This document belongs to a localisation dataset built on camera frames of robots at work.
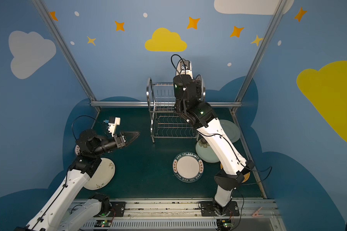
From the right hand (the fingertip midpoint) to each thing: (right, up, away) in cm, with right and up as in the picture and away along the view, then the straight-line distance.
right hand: (196, 80), depth 61 cm
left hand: (-25, -25, +3) cm, 36 cm away
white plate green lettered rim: (-1, -46, +28) cm, 54 cm away
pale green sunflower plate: (+11, -38, +36) cm, 53 cm away
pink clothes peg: (+33, -66, +12) cm, 75 cm away
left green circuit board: (-44, -69, +10) cm, 82 cm away
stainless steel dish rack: (-17, -18, +46) cm, 52 cm away
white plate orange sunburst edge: (-76, -37, +35) cm, 91 cm away
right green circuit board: (+17, -69, +10) cm, 72 cm away
